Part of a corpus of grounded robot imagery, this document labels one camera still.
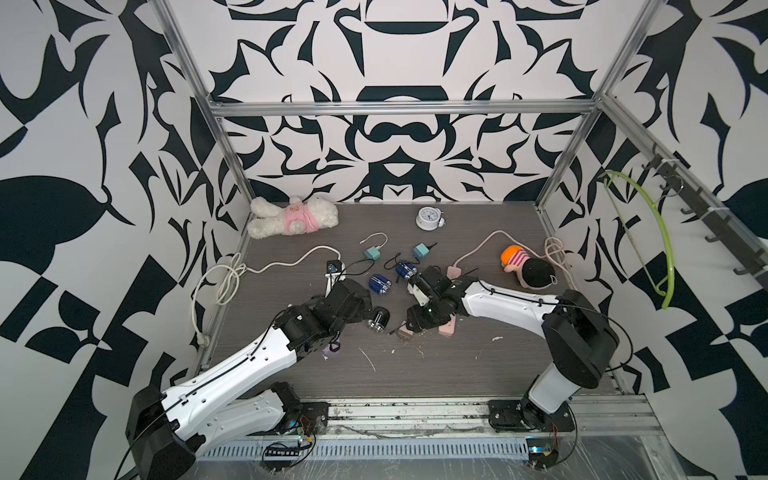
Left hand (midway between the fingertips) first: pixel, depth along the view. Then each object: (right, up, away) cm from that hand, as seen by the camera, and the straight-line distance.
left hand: (351, 291), depth 77 cm
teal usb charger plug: (+21, +9, +27) cm, 36 cm away
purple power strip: (-8, -19, +8) cm, 21 cm away
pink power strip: (+27, -13, +9) cm, 31 cm away
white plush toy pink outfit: (-22, +20, +27) cm, 41 cm away
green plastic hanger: (+71, +7, -11) cm, 72 cm away
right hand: (+17, -10, +10) cm, 22 cm away
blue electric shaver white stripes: (+7, -1, +18) cm, 19 cm away
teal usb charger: (+4, +8, +25) cm, 27 cm away
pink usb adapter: (+14, -13, +8) cm, 21 cm away
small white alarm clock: (+25, +20, +34) cm, 47 cm away
